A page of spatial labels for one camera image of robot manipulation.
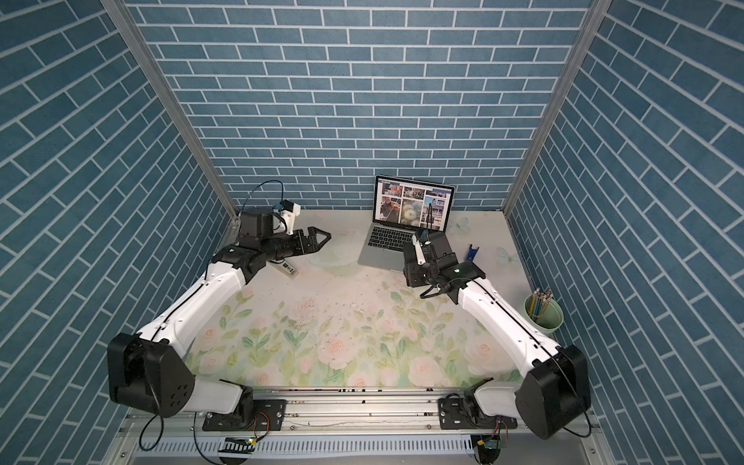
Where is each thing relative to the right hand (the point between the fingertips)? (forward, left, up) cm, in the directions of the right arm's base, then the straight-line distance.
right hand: (416, 270), depth 83 cm
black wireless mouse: (+6, +45, -12) cm, 47 cm away
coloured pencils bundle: (-8, -33, -1) cm, 34 cm away
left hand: (+3, +26, +8) cm, 27 cm away
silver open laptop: (+34, +6, -8) cm, 35 cm away
